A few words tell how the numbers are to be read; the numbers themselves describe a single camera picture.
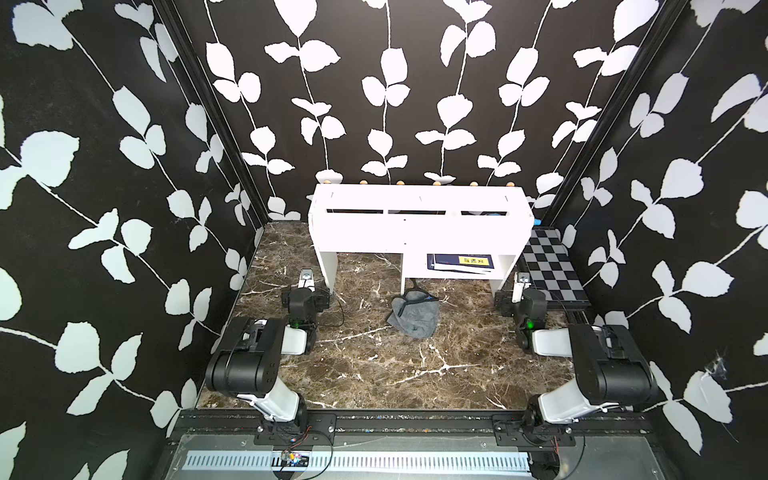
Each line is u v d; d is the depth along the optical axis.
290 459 0.71
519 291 0.78
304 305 0.72
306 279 0.80
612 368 0.46
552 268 1.03
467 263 0.90
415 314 0.91
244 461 0.70
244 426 0.75
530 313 0.72
